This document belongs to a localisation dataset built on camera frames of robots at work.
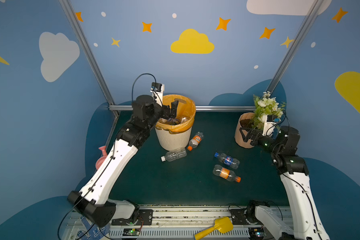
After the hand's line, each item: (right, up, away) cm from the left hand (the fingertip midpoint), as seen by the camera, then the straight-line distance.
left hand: (168, 98), depth 65 cm
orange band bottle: (+32, -40, +20) cm, 55 cm away
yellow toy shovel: (+27, -62, +9) cm, 69 cm away
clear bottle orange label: (+15, -23, +36) cm, 45 cm away
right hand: (+39, -13, +5) cm, 41 cm away
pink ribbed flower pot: (+49, -9, +36) cm, 62 cm away
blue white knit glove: (-38, -63, +5) cm, 73 cm away
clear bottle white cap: (0, -31, +28) cm, 41 cm away
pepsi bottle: (+38, -35, +25) cm, 57 cm away
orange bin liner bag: (+9, -1, +29) cm, 30 cm away
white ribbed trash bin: (-2, -21, +23) cm, 31 cm away
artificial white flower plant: (+55, 0, +21) cm, 59 cm away
